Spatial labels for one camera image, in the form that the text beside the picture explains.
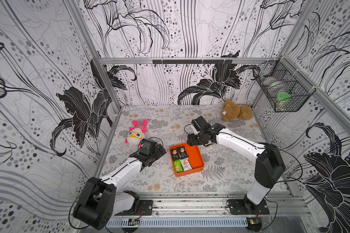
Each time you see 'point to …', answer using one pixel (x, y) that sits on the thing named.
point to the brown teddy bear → (231, 111)
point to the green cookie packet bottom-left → (178, 165)
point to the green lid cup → (282, 101)
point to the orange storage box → (195, 158)
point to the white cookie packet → (185, 164)
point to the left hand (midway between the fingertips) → (162, 155)
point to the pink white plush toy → (136, 133)
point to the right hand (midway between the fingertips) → (193, 139)
